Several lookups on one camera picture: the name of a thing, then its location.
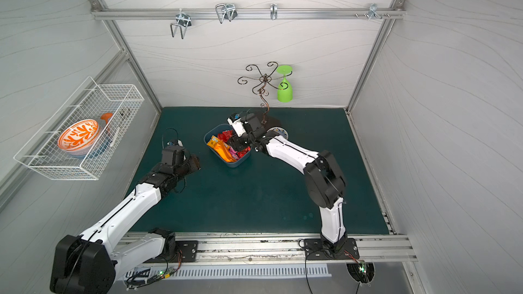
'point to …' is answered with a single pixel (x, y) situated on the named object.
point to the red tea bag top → (225, 135)
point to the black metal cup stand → (265, 79)
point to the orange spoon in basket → (106, 116)
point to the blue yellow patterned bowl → (280, 131)
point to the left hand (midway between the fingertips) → (194, 160)
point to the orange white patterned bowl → (80, 137)
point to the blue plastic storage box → (214, 131)
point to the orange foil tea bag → (222, 148)
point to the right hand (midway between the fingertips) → (233, 136)
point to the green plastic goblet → (284, 92)
